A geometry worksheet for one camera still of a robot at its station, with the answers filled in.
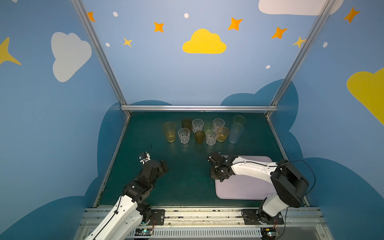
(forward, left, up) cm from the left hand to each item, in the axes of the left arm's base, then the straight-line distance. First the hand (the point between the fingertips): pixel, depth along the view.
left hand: (162, 164), depth 81 cm
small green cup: (+33, -28, -5) cm, 43 cm away
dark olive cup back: (+34, -12, -3) cm, 36 cm away
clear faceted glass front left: (+28, -10, -7) cm, 30 cm away
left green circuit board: (-30, +6, -11) cm, 32 cm away
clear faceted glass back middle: (+37, -20, -8) cm, 42 cm away
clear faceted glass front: (+27, -30, -9) cm, 41 cm away
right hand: (-1, -30, -10) cm, 31 cm away
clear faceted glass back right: (+37, -35, -5) cm, 51 cm away
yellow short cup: (+30, -39, -9) cm, 50 cm away
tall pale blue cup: (+28, -47, -3) cm, 55 cm away
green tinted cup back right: (+34, -49, +2) cm, 59 cm away
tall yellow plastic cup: (+26, -1, -1) cm, 26 cm away
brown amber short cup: (+26, -22, -9) cm, 35 cm away
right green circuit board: (-30, -54, -11) cm, 63 cm away
